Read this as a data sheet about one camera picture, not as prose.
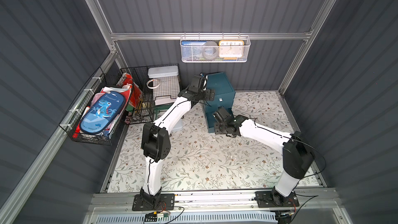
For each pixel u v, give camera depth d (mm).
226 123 672
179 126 982
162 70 1041
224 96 937
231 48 878
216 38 888
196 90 695
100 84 776
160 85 963
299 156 460
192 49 904
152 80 996
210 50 904
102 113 650
